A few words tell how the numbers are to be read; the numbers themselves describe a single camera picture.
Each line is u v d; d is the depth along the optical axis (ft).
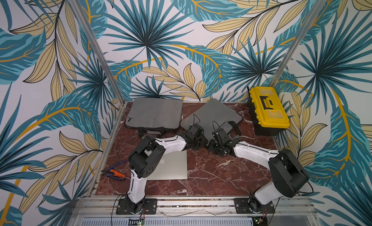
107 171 2.72
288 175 1.46
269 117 2.96
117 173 2.69
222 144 2.29
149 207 2.40
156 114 3.60
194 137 2.44
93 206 2.46
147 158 1.64
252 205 2.16
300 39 2.69
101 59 2.96
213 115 3.39
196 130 2.41
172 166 2.81
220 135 2.32
